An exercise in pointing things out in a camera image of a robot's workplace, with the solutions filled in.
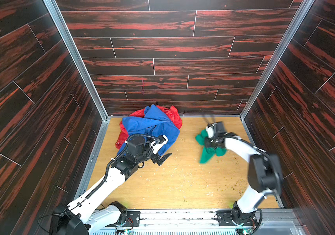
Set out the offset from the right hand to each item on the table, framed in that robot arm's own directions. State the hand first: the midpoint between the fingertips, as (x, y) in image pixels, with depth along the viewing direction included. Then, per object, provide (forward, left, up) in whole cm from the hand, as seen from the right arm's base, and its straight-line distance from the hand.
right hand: (210, 140), depth 96 cm
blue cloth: (+4, +37, +11) cm, 39 cm away
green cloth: (-8, +2, -4) cm, 9 cm away
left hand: (-16, +28, +16) cm, 36 cm away
